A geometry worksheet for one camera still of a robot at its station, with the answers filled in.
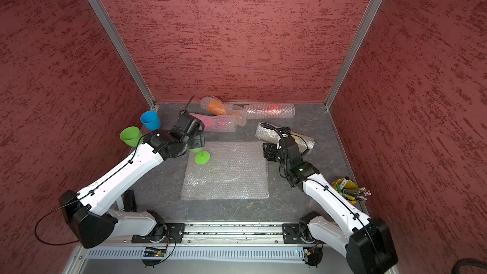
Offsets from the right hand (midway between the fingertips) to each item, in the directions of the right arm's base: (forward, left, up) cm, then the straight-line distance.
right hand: (267, 149), depth 82 cm
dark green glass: (0, +31, -6) cm, 32 cm away
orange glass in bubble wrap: (+35, +29, -7) cm, 46 cm away
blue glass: (+20, +59, -1) cm, 62 cm away
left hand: (0, +31, +7) cm, 32 cm away
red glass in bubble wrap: (+30, -2, -7) cm, 30 cm away
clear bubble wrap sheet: (-4, +14, -13) cm, 20 cm away
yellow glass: (+14, -5, -8) cm, 17 cm away
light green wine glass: (+10, +65, -1) cm, 66 cm away
